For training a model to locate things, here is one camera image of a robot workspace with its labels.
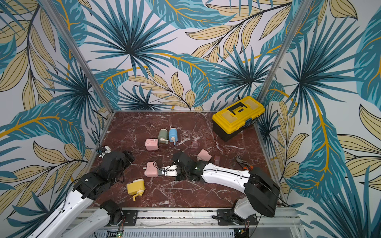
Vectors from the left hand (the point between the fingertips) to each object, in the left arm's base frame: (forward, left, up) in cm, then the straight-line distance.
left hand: (127, 158), depth 74 cm
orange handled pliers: (+7, -65, -17) cm, 68 cm away
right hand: (0, -22, -8) cm, 23 cm away
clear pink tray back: (+20, -34, -18) cm, 44 cm away
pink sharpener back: (+16, -7, -12) cm, 21 cm away
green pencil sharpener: (+22, -13, -11) cm, 28 cm away
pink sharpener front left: (-1, -10, -12) cm, 16 cm away
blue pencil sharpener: (+23, -20, -11) cm, 32 cm away
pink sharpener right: (+9, -39, -13) cm, 42 cm away
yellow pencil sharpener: (-10, -3, -15) cm, 18 cm away
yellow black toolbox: (+27, -55, -1) cm, 61 cm away
